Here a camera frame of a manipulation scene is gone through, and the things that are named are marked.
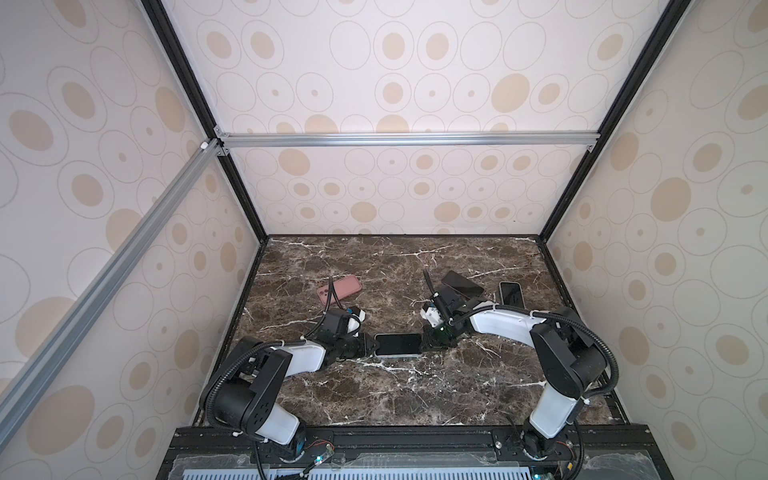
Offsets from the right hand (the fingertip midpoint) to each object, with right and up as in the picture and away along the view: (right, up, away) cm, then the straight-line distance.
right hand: (422, 348), depth 90 cm
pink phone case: (-26, +17, +18) cm, 36 cm away
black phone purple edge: (+17, +18, +15) cm, 29 cm away
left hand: (-11, +2, -1) cm, 11 cm away
